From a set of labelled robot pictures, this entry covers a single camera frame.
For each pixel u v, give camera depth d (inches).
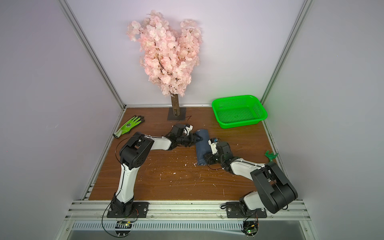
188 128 37.2
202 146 37.0
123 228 28.4
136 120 43.3
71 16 29.1
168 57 26.3
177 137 32.8
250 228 27.5
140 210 28.7
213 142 32.1
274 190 16.8
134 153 22.5
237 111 46.3
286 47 33.5
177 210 29.3
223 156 27.6
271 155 36.4
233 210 28.5
